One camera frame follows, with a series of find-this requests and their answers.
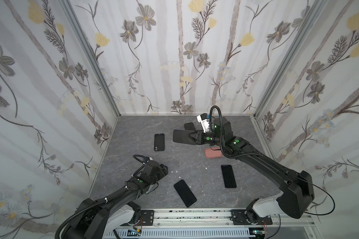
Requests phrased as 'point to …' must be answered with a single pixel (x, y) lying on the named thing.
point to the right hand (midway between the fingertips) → (186, 131)
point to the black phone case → (159, 142)
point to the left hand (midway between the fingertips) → (163, 166)
